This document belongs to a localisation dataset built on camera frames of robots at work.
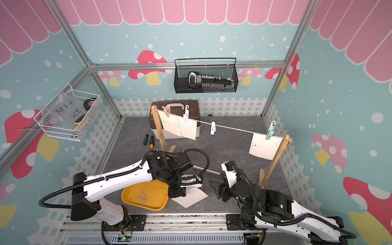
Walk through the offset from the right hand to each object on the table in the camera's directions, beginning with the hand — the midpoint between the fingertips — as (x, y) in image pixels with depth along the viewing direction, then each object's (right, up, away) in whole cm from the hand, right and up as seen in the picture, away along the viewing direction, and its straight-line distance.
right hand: (213, 181), depth 64 cm
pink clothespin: (-36, -14, +17) cm, 42 cm away
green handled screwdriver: (-44, +17, +43) cm, 64 cm away
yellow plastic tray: (-31, -13, +17) cm, 38 cm away
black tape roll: (-65, +36, +17) cm, 77 cm away
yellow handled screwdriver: (-39, +13, +38) cm, 56 cm away
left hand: (-14, -7, +3) cm, 17 cm away
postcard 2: (-13, -11, +6) cm, 18 cm away
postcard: (-9, -7, +2) cm, 11 cm away
